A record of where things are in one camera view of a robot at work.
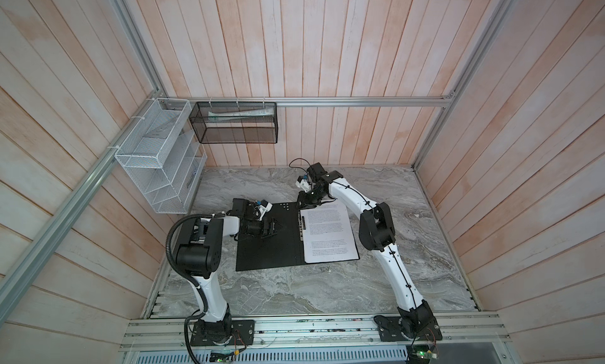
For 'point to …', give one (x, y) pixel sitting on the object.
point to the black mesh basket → (235, 122)
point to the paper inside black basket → (229, 116)
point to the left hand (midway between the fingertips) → (280, 232)
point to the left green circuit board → (219, 358)
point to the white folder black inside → (279, 250)
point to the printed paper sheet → (329, 235)
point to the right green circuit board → (419, 354)
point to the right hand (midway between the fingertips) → (297, 206)
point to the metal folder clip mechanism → (302, 226)
